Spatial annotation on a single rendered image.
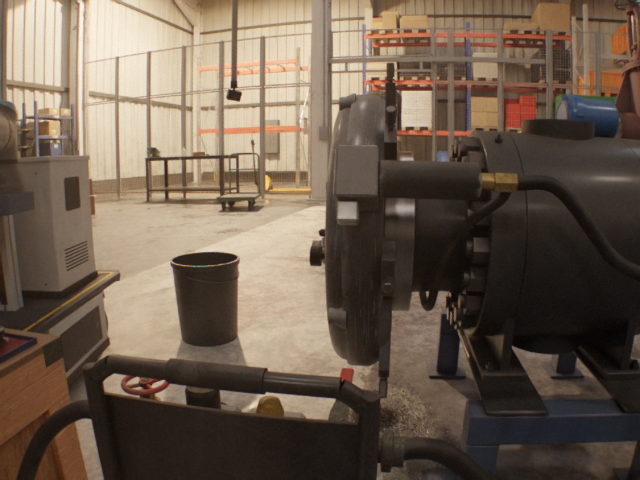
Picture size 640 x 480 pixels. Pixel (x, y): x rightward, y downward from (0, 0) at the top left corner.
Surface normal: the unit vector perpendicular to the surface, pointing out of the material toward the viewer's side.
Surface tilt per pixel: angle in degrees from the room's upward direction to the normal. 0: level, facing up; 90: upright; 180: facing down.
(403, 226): 77
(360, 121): 41
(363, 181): 68
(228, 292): 93
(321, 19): 90
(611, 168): 46
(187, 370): 51
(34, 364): 90
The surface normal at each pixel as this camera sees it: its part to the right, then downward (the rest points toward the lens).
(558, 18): -0.25, 0.17
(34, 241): 0.04, 0.18
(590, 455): 0.00, -0.98
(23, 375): 0.99, 0.03
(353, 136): -0.13, -0.52
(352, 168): -0.14, -0.22
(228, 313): 0.86, 0.14
